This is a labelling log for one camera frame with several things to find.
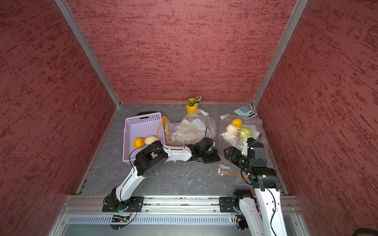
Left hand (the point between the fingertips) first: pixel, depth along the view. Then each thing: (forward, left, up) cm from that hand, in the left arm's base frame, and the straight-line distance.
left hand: (220, 161), depth 89 cm
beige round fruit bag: (+12, +45, +6) cm, 47 cm away
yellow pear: (+10, +52, +5) cm, 53 cm away
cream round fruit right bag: (+21, -10, +5) cm, 24 cm away
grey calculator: (+41, -24, +1) cm, 47 cm away
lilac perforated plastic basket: (+25, +57, +2) cm, 62 cm away
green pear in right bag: (+19, -18, +4) cm, 27 cm away
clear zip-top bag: (+24, +20, -1) cm, 31 cm away
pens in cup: (+39, +16, +14) cm, 44 cm away
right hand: (-4, -1, +17) cm, 18 cm away
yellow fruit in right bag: (+28, -15, +4) cm, 32 cm away
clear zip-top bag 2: (-3, -2, -1) cm, 4 cm away
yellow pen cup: (+39, +18, +8) cm, 44 cm away
